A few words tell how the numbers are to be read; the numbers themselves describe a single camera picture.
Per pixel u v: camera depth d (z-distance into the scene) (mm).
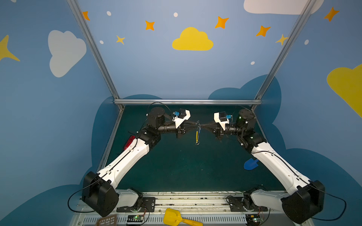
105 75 981
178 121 574
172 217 708
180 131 590
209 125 626
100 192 387
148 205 740
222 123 568
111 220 702
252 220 713
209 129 635
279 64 928
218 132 618
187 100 1907
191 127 623
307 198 389
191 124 654
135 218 706
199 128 647
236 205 744
